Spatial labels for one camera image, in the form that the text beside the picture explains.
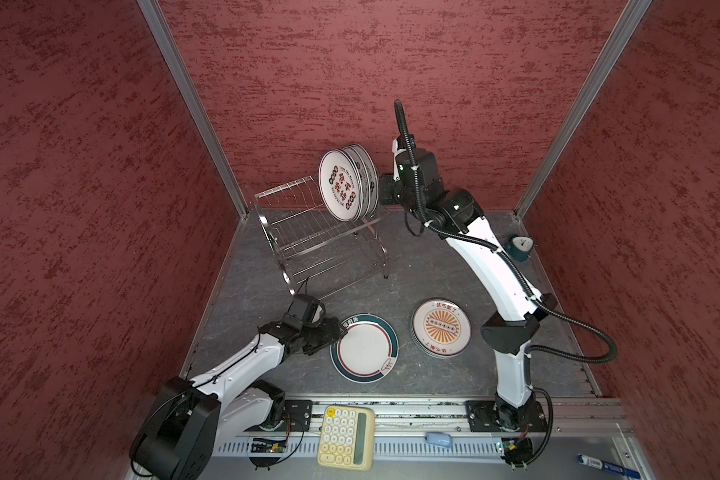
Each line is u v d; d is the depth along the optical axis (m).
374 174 0.71
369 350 0.85
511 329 0.48
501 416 0.66
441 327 0.87
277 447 0.71
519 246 1.06
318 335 0.76
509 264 0.47
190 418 0.41
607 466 0.67
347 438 0.69
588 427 0.74
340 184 0.79
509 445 0.71
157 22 0.72
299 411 0.75
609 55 0.77
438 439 0.73
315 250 0.69
